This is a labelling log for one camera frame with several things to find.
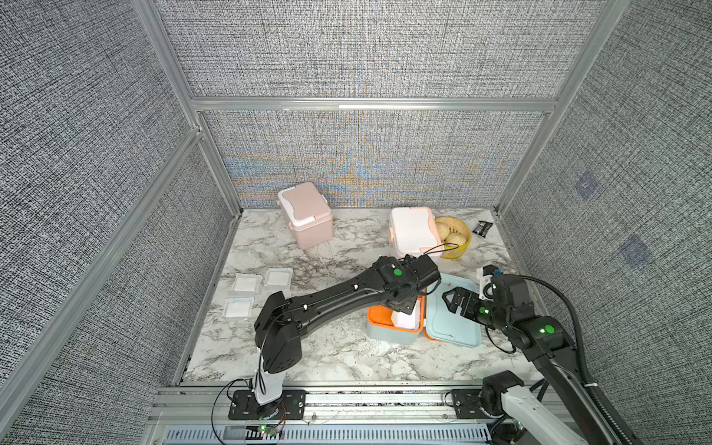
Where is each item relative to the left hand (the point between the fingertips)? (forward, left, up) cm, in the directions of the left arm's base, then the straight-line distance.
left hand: (406, 301), depth 76 cm
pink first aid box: (+34, +29, 0) cm, 45 cm away
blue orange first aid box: (-3, -8, -6) cm, 11 cm away
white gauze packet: (-4, +1, -4) cm, 5 cm away
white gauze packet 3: (+18, +41, -15) cm, 47 cm away
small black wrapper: (+37, -39, -14) cm, 55 cm away
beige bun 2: (+29, -25, -10) cm, 40 cm away
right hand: (+1, -13, +3) cm, 14 cm away
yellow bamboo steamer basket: (+37, -28, -12) cm, 48 cm away
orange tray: (-2, +6, -5) cm, 8 cm away
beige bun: (+33, -21, -10) cm, 40 cm away
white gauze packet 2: (+16, +52, -16) cm, 56 cm away
